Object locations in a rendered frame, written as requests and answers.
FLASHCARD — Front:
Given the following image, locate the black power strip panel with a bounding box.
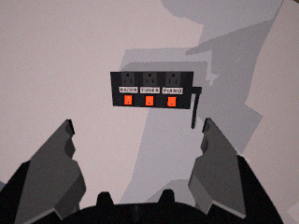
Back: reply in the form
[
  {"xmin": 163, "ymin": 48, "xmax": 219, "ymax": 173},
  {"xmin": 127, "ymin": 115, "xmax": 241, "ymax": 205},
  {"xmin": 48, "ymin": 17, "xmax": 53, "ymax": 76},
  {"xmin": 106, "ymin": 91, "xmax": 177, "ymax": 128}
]
[{"xmin": 110, "ymin": 71, "xmax": 202, "ymax": 129}]

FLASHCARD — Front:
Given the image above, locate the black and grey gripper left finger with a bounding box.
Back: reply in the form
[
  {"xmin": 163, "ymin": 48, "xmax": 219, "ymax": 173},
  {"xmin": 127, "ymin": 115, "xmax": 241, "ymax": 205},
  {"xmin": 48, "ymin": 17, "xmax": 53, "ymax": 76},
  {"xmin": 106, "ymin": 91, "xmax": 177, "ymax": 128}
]
[{"xmin": 0, "ymin": 119, "xmax": 86, "ymax": 224}]

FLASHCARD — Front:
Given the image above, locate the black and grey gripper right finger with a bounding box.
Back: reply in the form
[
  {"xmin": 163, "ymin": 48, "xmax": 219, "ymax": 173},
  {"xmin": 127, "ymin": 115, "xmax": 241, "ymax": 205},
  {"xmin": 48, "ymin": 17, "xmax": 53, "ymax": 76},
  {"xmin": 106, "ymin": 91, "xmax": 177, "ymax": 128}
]
[{"xmin": 188, "ymin": 118, "xmax": 284, "ymax": 224}]

